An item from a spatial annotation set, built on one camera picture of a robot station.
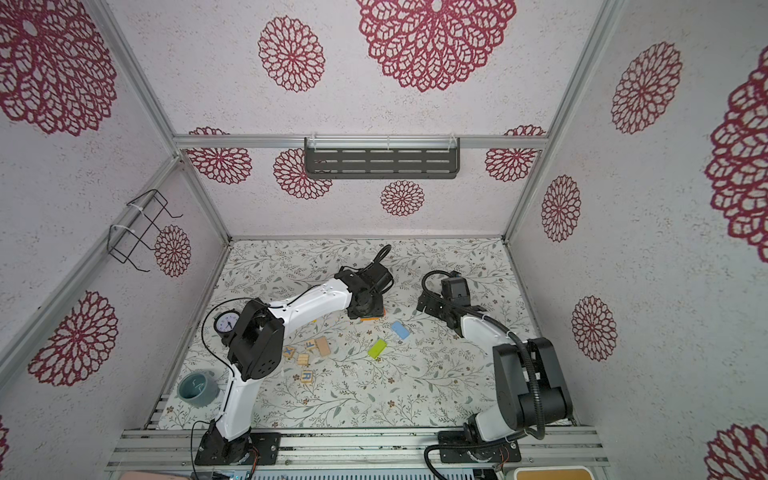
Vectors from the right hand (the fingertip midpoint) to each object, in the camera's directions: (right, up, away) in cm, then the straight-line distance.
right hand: (432, 298), depth 94 cm
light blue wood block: (-10, -10, +1) cm, 14 cm away
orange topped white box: (+23, -36, -27) cm, 51 cm away
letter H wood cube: (-37, -22, -9) cm, 44 cm away
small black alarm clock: (-65, -8, -1) cm, 65 cm away
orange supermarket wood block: (-20, -7, +3) cm, 21 cm away
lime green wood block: (-18, -15, -3) cm, 24 cm away
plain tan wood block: (-34, -14, -2) cm, 37 cm away
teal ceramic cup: (-66, -23, -12) cm, 71 cm away
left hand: (-19, -5, -1) cm, 20 cm away
